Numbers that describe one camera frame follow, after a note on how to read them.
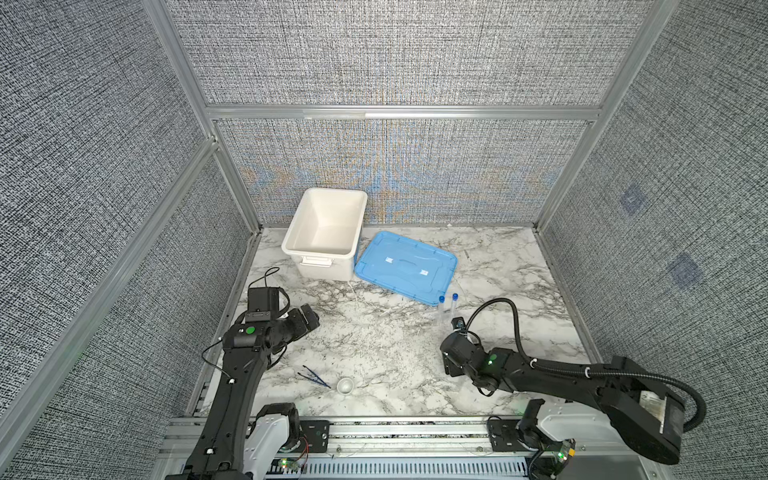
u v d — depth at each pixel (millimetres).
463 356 658
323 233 1198
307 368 849
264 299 598
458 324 777
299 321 701
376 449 732
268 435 564
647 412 420
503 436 732
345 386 810
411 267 1064
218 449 396
